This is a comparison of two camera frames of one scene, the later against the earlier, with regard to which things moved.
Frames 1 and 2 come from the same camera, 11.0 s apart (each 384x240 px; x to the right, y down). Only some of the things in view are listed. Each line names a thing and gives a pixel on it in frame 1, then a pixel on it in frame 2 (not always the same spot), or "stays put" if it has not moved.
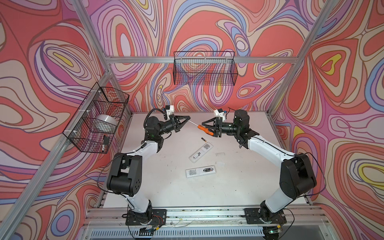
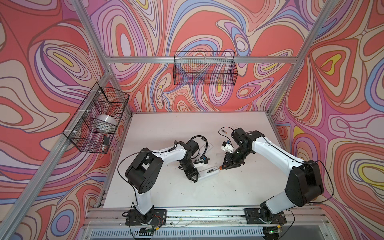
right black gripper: x=217 y=121 -> x=231 y=163
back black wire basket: x=204 y=68 stays put
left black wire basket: x=91 y=129 stays put
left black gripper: x=174 y=121 -> x=191 y=175
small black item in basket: x=106 y=140 stays put
